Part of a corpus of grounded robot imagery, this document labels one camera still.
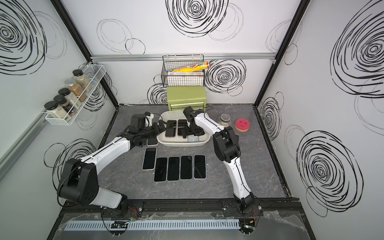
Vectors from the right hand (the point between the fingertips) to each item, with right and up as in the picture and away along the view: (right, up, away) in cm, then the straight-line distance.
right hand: (192, 135), depth 98 cm
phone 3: (-3, -18, -12) cm, 22 cm away
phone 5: (-25, -4, -3) cm, 26 cm away
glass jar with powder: (+22, +11, +1) cm, 25 cm away
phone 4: (+5, -18, -11) cm, 21 cm away
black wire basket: (-13, +34, -12) cm, 39 cm away
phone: (-19, -20, -9) cm, 29 cm away
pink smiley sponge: (+35, +7, +6) cm, 36 cm away
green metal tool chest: (-8, +25, +2) cm, 27 cm away
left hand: (-15, +6, -12) cm, 21 cm away
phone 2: (-10, -18, -13) cm, 25 cm away
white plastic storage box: (-14, -1, +4) cm, 15 cm away
